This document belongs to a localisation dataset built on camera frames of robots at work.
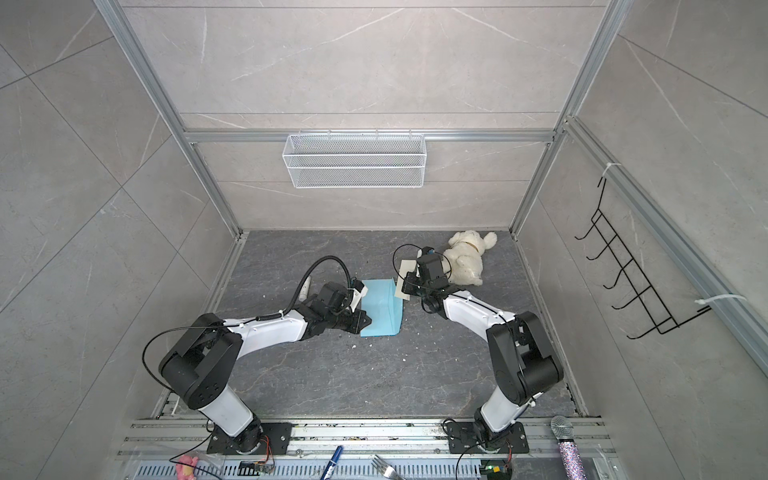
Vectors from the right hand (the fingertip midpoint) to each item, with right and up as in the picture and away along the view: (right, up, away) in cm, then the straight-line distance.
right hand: (406, 275), depth 94 cm
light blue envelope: (-7, -11, +4) cm, 14 cm away
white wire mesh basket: (-17, +39, +8) cm, 44 cm away
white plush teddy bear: (+20, +6, +5) cm, 21 cm away
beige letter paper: (0, +2, +6) cm, 7 cm away
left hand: (-11, -12, -5) cm, 17 cm away
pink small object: (-52, -44, -26) cm, 73 cm away
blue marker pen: (-19, -43, -24) cm, 53 cm away
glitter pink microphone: (+37, -36, -22) cm, 56 cm away
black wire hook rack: (+51, 0, -29) cm, 58 cm away
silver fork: (-6, -44, -25) cm, 51 cm away
